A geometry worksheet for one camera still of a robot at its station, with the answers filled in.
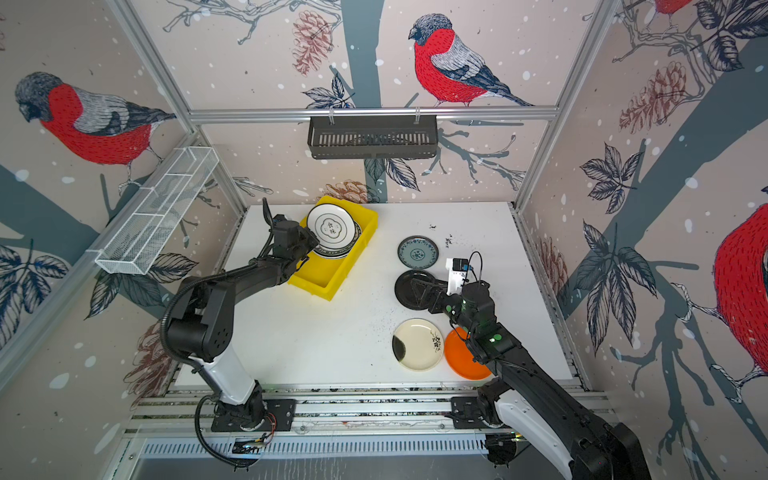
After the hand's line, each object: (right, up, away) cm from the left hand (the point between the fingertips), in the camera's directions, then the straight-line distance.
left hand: (320, 225), depth 96 cm
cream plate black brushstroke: (+31, -36, -10) cm, 48 cm away
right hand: (+32, -15, -18) cm, 40 cm away
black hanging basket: (+17, +32, +10) cm, 38 cm away
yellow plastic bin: (+1, -17, +1) cm, 18 cm away
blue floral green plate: (+33, -10, +11) cm, 36 cm away
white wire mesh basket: (-39, -2, -23) cm, 45 cm away
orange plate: (+43, -37, -15) cm, 59 cm away
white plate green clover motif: (+4, -1, +7) cm, 9 cm away
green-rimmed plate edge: (+5, -10, +7) cm, 13 cm away
